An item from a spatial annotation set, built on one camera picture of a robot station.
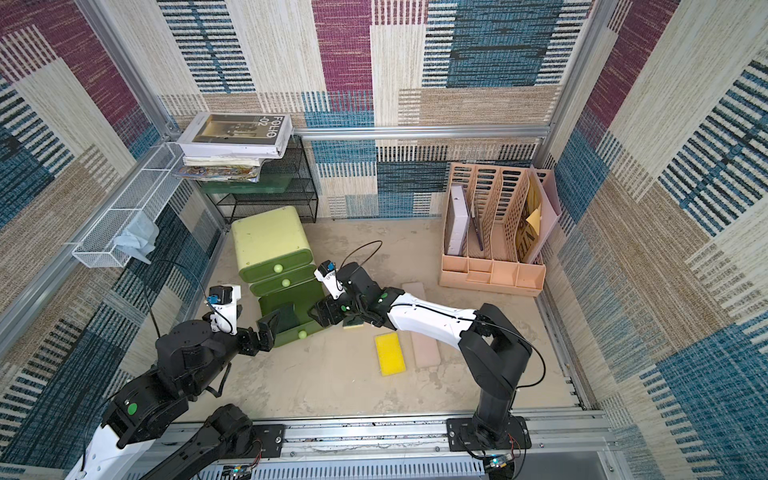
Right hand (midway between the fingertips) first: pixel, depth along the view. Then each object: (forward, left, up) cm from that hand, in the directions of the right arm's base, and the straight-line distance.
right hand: (317, 304), depth 80 cm
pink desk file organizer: (+38, -59, -12) cm, 72 cm away
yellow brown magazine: (+19, -58, +10) cm, 62 cm away
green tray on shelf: (+39, +19, +9) cm, 44 cm away
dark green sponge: (+4, +13, -16) cm, 21 cm away
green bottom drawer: (+9, +8, -13) cm, 18 cm away
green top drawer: (+9, +12, +5) cm, 16 cm away
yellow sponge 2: (-8, -19, -14) cm, 25 cm away
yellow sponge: (-6, -10, +2) cm, 12 cm away
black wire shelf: (+50, +14, -4) cm, 52 cm away
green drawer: (+10, +12, -3) cm, 16 cm away
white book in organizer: (+27, -42, +4) cm, 50 cm away
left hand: (-8, +9, +12) cm, 17 cm away
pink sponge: (-7, -29, -14) cm, 33 cm away
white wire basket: (+23, +46, +20) cm, 55 cm away
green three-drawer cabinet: (+21, +17, +4) cm, 27 cm away
